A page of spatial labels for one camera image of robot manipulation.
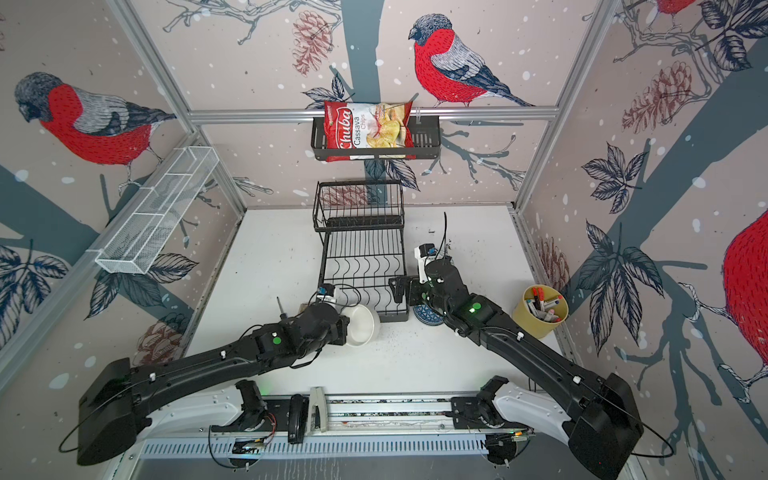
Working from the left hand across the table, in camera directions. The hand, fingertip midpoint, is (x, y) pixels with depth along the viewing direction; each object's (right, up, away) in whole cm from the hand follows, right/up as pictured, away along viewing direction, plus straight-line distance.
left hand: (349, 319), depth 78 cm
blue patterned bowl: (+22, -1, +8) cm, 24 cm away
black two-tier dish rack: (+1, +19, +28) cm, 34 cm away
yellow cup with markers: (+54, +1, +5) cm, 54 cm away
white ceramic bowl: (+4, -2, -1) cm, 5 cm away
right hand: (+13, +9, -1) cm, 16 cm away
